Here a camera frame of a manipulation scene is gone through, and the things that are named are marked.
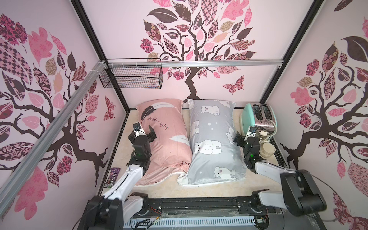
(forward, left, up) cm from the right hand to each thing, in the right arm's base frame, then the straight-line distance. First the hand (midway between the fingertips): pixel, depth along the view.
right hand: (245, 132), depth 88 cm
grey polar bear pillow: (-14, +21, -2) cm, 25 cm away
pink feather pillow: (-12, +46, -1) cm, 48 cm away
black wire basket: (+36, +72, +22) cm, 83 cm away
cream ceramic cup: (-9, -13, -7) cm, 18 cm away
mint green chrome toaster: (+11, -12, +4) cm, 16 cm away
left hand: (-2, +63, +7) cm, 63 cm away
